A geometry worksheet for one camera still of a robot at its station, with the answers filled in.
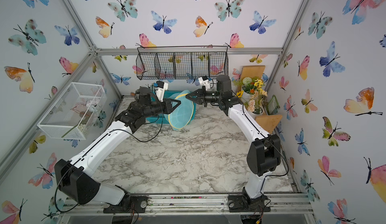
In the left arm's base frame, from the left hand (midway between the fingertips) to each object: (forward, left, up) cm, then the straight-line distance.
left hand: (180, 100), depth 72 cm
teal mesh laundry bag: (-3, 0, -8) cm, 8 cm away
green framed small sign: (+22, -63, -30) cm, 73 cm away
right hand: (+2, -4, +2) cm, 4 cm away
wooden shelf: (+34, -49, -9) cm, 61 cm away
